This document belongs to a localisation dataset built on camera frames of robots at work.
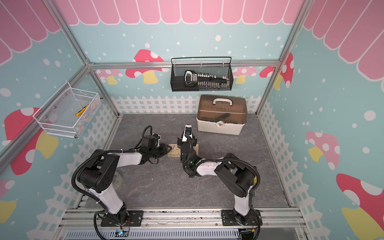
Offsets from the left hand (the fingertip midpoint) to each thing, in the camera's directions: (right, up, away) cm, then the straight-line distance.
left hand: (171, 150), depth 96 cm
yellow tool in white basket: (-43, +22, -21) cm, 53 cm away
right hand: (+11, +14, -12) cm, 22 cm away
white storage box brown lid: (+33, +24, 0) cm, 40 cm away
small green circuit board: (-21, -36, -25) cm, 48 cm away
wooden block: (+3, 0, -2) cm, 4 cm away
